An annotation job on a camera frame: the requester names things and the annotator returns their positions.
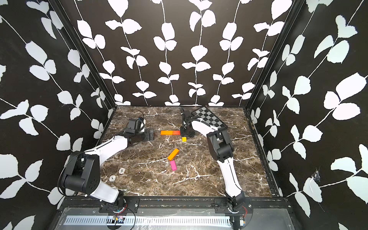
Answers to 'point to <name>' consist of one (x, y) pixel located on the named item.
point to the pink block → (173, 165)
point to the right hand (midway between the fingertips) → (181, 133)
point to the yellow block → (184, 139)
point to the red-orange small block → (176, 132)
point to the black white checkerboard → (207, 116)
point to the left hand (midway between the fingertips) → (149, 131)
